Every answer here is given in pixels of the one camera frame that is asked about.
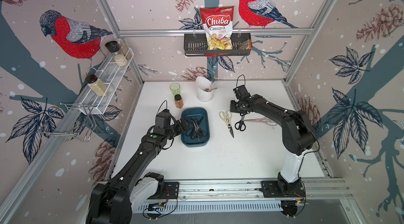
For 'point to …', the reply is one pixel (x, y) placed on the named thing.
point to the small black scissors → (199, 133)
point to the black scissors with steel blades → (241, 124)
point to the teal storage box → (196, 113)
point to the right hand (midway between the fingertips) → (231, 107)
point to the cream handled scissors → (226, 115)
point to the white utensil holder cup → (205, 90)
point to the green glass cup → (175, 88)
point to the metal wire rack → (77, 120)
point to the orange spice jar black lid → (178, 101)
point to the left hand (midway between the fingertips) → (187, 121)
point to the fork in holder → (211, 87)
